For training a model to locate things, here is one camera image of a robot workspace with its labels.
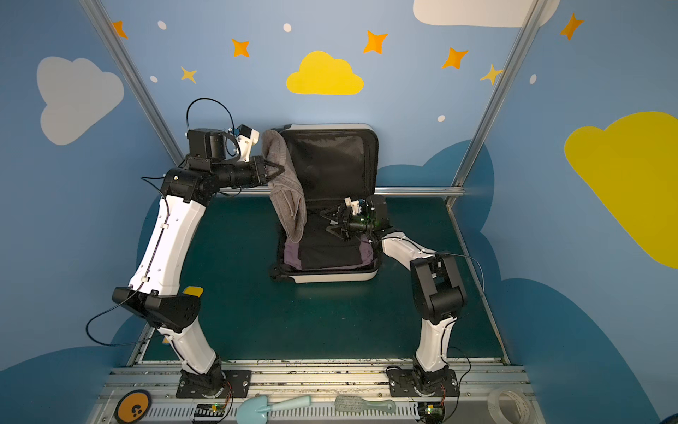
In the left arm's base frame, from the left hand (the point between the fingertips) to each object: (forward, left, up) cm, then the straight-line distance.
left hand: (279, 166), depth 70 cm
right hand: (-1, -11, -21) cm, 23 cm away
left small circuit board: (-50, +20, -47) cm, 71 cm away
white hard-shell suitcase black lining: (+23, -14, -15) cm, 31 cm away
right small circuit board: (-50, -43, -47) cm, 81 cm away
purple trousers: (-5, +1, -37) cm, 37 cm away
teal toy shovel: (-50, +5, -42) cm, 66 cm away
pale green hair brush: (-49, -20, -41) cm, 67 cm away
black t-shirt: (-1, -9, -37) cm, 38 cm away
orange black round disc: (-50, +39, -43) cm, 77 cm away
